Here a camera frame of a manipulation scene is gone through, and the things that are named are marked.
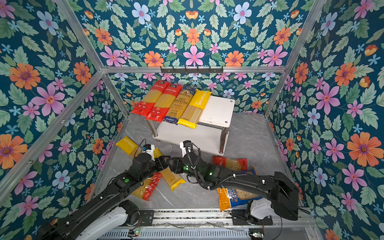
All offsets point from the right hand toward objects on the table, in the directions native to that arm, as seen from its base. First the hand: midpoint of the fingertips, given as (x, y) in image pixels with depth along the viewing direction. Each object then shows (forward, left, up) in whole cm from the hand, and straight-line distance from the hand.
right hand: (169, 159), depth 69 cm
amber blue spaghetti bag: (+24, -5, +13) cm, 28 cm away
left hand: (+5, +1, -5) cm, 8 cm away
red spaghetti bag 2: (+25, +4, +14) cm, 29 cm away
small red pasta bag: (+7, -34, -19) cm, 40 cm away
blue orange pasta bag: (-12, -30, -20) cm, 37 cm away
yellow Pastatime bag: (-1, +2, -21) cm, 21 cm away
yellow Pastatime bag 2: (+21, +33, -20) cm, 44 cm away
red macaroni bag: (-8, +15, -19) cm, 25 cm away
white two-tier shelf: (+24, -21, -11) cm, 34 cm away
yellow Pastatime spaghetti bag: (+17, -11, +13) cm, 25 cm away
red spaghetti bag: (+34, +10, +14) cm, 38 cm away
